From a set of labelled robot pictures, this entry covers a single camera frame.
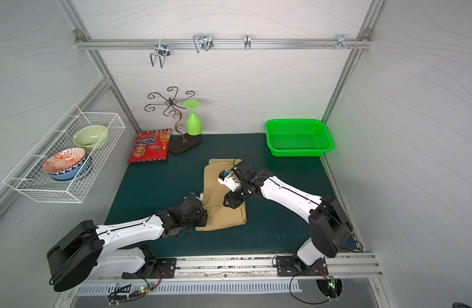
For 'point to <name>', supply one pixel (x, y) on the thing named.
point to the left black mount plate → (167, 267)
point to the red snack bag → (151, 145)
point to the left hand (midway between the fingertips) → (208, 217)
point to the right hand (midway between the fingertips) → (228, 199)
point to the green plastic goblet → (193, 125)
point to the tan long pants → (219, 215)
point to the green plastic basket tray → (297, 138)
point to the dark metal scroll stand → (185, 142)
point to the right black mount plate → (292, 265)
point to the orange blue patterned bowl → (67, 164)
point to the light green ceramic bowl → (90, 138)
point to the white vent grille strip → (191, 287)
